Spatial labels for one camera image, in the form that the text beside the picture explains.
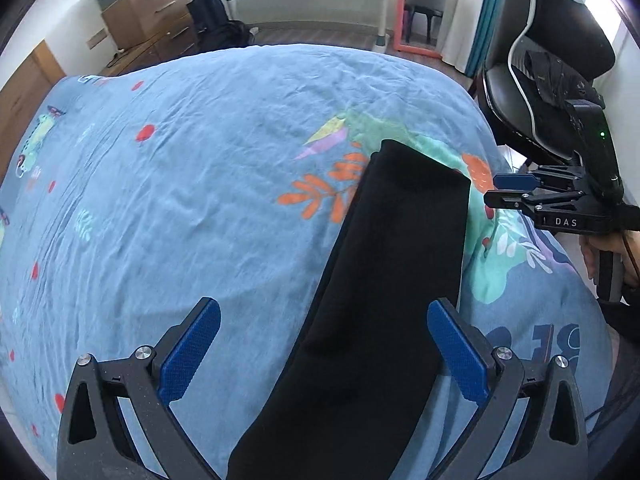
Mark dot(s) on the person's right hand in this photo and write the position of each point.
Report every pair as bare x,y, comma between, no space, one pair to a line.
626,245

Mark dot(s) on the black office chair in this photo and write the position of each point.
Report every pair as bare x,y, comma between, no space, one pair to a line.
507,94

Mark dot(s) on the black garment on chair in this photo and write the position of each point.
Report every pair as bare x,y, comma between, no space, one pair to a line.
557,83

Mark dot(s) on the blue patterned bed sheet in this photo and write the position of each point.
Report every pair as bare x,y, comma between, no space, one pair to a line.
228,175

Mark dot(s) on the pink framed standing mirror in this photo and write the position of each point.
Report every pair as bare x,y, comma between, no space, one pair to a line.
418,25

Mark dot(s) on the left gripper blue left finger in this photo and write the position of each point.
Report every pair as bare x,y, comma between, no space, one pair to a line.
181,350

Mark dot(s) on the wooden headboard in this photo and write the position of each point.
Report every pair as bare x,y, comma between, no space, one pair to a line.
21,97

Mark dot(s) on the teal curtain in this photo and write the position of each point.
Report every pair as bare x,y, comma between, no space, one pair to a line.
483,33

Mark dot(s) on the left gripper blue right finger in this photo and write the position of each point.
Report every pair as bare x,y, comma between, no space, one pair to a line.
465,350

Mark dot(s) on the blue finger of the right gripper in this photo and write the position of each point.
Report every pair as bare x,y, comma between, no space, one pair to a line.
508,199
516,182

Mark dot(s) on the wooden drawer cabinet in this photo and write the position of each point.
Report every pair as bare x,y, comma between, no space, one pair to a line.
147,33

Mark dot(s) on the black pants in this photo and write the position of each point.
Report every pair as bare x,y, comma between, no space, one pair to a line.
357,380

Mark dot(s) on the black bag on floor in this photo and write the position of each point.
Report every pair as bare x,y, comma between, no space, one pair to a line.
215,30

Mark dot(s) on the white clothes rack pole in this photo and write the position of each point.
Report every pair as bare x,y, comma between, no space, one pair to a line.
381,41

